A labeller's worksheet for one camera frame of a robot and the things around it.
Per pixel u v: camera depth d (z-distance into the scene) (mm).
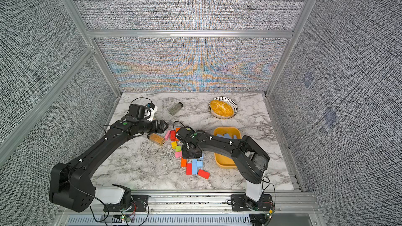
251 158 488
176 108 1062
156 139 923
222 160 886
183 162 856
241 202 732
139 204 734
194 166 836
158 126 750
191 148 617
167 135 948
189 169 837
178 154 879
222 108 1033
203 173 821
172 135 938
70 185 405
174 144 923
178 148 899
